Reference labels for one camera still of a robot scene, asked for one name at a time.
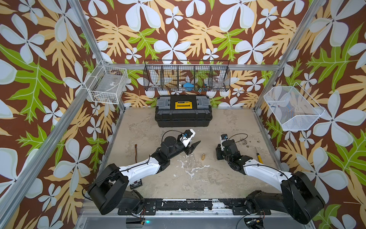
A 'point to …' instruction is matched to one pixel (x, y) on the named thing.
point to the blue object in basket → (188, 85)
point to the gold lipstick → (203, 157)
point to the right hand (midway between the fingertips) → (217, 147)
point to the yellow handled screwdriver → (259, 157)
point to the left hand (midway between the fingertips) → (196, 135)
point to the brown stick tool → (136, 145)
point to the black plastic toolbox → (183, 110)
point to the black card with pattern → (136, 184)
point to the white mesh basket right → (295, 109)
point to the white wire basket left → (106, 84)
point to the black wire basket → (187, 75)
